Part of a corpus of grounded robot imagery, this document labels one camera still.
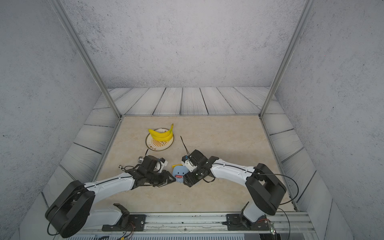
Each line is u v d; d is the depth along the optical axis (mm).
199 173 711
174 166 910
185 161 773
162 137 1044
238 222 726
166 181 747
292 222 737
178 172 866
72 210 417
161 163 847
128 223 696
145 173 685
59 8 705
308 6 702
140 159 942
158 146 1023
